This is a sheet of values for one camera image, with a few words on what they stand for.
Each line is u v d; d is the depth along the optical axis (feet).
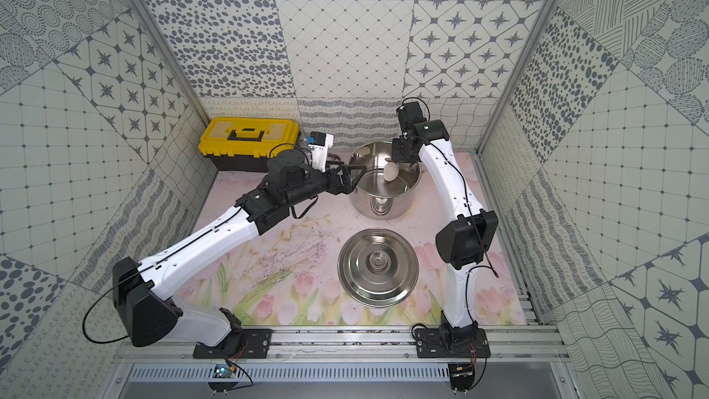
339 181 2.04
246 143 3.32
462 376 2.38
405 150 2.36
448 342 2.16
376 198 3.06
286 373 2.30
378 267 2.84
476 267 1.82
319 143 1.99
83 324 1.24
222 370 2.35
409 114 2.16
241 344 2.25
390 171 3.55
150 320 1.29
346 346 2.46
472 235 1.63
